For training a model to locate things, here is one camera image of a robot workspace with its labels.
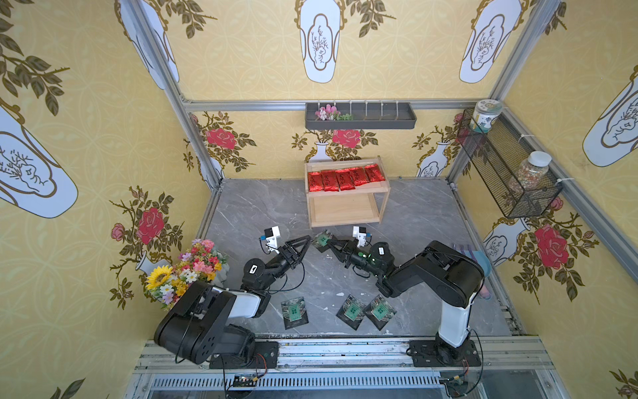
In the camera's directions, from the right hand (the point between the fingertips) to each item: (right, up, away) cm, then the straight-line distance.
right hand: (332, 237), depth 84 cm
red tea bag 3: (+5, +20, +6) cm, 21 cm away
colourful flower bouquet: (-40, -6, -10) cm, 42 cm away
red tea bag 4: (+10, +22, +6) cm, 25 cm away
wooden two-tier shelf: (+5, +15, +5) cm, 17 cm away
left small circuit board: (-26, -41, -11) cm, 50 cm away
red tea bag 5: (+16, +23, +8) cm, 29 cm away
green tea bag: (-4, -2, +1) cm, 4 cm away
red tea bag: (-6, +19, +5) cm, 21 cm away
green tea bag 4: (+16, -24, -3) cm, 29 cm away
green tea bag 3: (+6, -24, -3) cm, 25 cm away
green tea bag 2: (-13, -25, -3) cm, 28 cm away
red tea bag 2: (-1, +20, +6) cm, 21 cm away
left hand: (-9, +1, -6) cm, 11 cm away
